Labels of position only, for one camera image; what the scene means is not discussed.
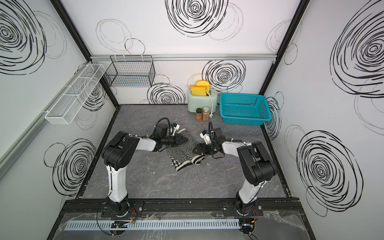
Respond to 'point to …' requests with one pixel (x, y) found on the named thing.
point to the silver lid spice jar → (206, 114)
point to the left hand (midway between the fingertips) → (186, 140)
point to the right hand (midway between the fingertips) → (198, 151)
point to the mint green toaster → (195, 102)
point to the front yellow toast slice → (198, 90)
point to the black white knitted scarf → (183, 153)
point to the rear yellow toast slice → (204, 83)
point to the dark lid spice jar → (199, 114)
